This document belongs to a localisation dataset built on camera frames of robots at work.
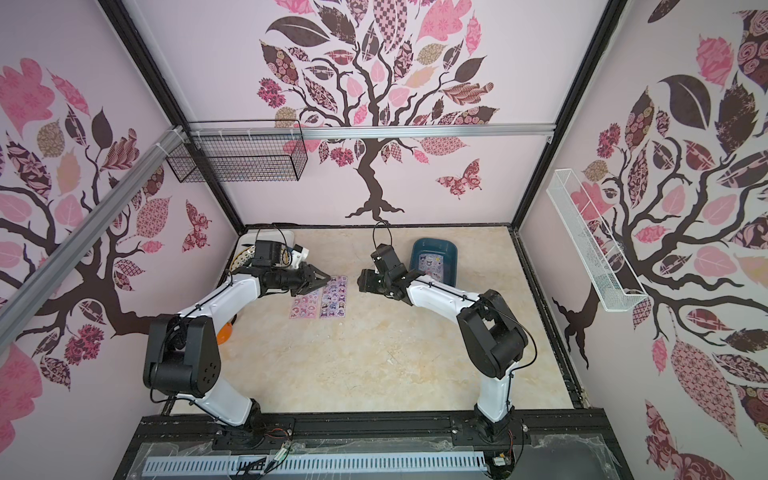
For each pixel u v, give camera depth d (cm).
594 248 79
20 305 50
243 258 109
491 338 48
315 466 70
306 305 98
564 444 72
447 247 107
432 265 107
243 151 95
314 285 81
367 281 80
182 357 46
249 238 118
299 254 85
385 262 70
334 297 100
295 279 79
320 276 85
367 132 96
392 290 68
